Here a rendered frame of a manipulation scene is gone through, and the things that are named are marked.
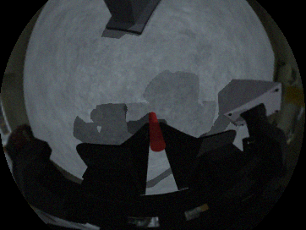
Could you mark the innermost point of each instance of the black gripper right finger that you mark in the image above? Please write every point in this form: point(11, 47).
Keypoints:
point(184, 151)

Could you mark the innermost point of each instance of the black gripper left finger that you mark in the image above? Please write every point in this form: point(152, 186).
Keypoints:
point(132, 155)

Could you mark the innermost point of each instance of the red peg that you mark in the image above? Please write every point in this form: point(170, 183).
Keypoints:
point(156, 137)

